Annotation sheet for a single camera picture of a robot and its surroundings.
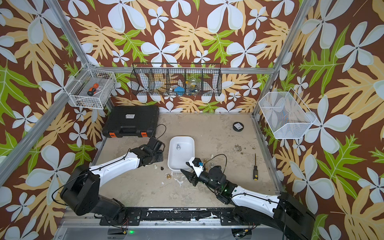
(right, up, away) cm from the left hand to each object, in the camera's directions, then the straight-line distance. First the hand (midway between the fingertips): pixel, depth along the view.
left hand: (161, 153), depth 90 cm
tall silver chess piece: (+10, +3, +8) cm, 13 cm away
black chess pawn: (0, -9, 0) cm, 9 cm away
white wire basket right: (+72, +22, -9) cm, 76 cm away
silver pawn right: (+27, -1, -25) cm, 37 cm away
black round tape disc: (+54, +17, +21) cm, 60 cm away
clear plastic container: (+20, +44, +6) cm, 49 cm away
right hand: (+14, -4, -16) cm, 22 cm away
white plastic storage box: (+11, +1, +8) cm, 14 cm away
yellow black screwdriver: (+56, -11, -4) cm, 58 cm away
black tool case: (-23, +21, +12) cm, 34 cm away
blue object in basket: (+11, +40, +5) cm, 41 cm away
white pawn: (-4, -8, 0) cm, 9 cm away
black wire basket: (+7, +49, +8) cm, 50 cm away
